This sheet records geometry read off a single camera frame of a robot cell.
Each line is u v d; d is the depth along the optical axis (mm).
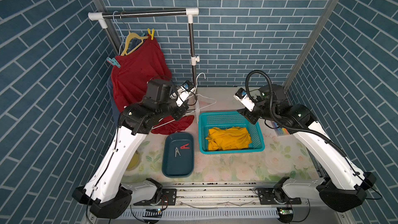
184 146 889
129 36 655
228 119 963
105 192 357
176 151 870
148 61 804
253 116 584
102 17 599
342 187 394
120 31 930
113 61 586
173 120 632
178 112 551
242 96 551
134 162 798
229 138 844
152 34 814
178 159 825
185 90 517
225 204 724
